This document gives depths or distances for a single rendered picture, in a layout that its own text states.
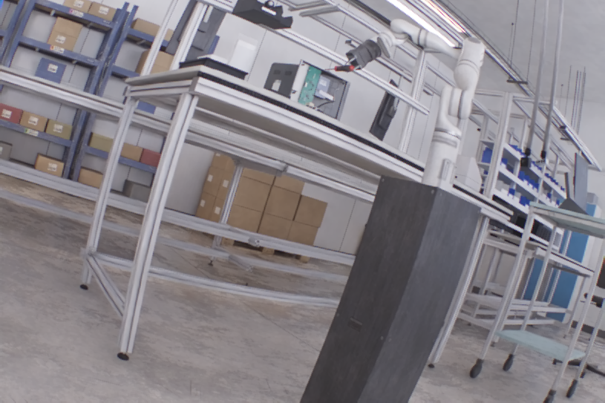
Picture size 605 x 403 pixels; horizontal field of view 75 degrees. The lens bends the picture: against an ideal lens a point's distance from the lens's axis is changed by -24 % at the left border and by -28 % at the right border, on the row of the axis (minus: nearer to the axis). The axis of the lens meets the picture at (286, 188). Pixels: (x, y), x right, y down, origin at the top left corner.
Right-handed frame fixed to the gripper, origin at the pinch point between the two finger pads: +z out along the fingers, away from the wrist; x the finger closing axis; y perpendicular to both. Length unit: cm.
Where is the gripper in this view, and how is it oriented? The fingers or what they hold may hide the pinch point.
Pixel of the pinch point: (344, 69)
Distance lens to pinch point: 173.5
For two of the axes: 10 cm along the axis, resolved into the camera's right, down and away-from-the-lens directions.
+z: -7.3, 6.0, -3.2
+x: -4.7, -7.9, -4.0
